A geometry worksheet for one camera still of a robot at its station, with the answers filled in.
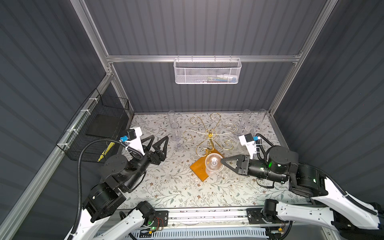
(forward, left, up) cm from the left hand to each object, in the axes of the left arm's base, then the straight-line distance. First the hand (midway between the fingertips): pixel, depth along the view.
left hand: (162, 137), depth 54 cm
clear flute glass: (+33, -1, -43) cm, 54 cm away
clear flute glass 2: (+46, -55, -40) cm, 82 cm away
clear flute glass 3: (+28, -54, -18) cm, 64 cm away
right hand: (-11, -21, -4) cm, 24 cm away
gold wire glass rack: (+9, -20, -10) cm, 24 cm away
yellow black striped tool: (+5, +29, -15) cm, 33 cm away
